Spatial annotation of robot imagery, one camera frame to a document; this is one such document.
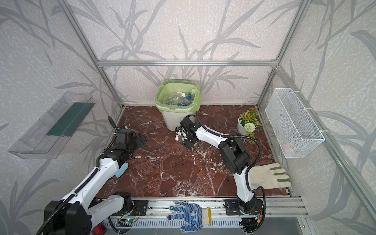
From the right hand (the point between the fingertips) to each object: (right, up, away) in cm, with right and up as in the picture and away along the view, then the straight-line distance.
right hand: (190, 136), depth 96 cm
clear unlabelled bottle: (-11, +25, +2) cm, 28 cm away
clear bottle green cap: (+2, +28, -3) cm, 29 cm away
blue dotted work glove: (+5, -36, -26) cm, 44 cm away
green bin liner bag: (-15, +32, -2) cm, 36 cm away
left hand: (-29, +3, -12) cm, 31 cm away
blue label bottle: (-2, +23, -1) cm, 23 cm away
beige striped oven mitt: (+42, -21, -13) cm, 49 cm away
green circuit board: (-31, -40, -25) cm, 56 cm away
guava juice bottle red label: (-7, -2, 0) cm, 7 cm away
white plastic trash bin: (-10, +11, -8) cm, 17 cm away
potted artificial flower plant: (+37, +10, -5) cm, 39 cm away
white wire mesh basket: (+47, +6, -35) cm, 59 cm away
